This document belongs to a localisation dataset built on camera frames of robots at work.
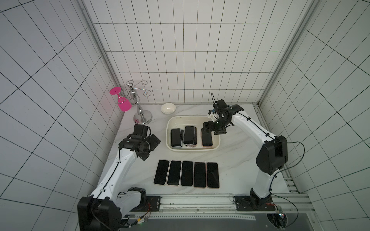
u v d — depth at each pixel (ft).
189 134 3.21
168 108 3.70
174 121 3.33
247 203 2.38
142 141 2.21
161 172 2.80
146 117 3.64
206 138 3.12
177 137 3.13
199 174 2.73
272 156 1.53
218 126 2.39
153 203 2.39
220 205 2.40
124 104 3.30
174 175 2.66
